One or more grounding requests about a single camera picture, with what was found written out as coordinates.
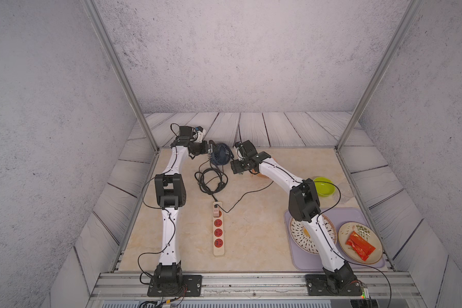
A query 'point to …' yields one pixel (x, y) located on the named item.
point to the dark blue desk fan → (221, 154)
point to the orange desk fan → (262, 176)
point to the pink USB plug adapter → (215, 211)
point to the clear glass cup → (348, 191)
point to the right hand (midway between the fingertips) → (237, 164)
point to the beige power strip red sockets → (218, 232)
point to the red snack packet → (360, 245)
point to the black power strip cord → (211, 181)
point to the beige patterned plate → (367, 233)
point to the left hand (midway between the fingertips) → (215, 147)
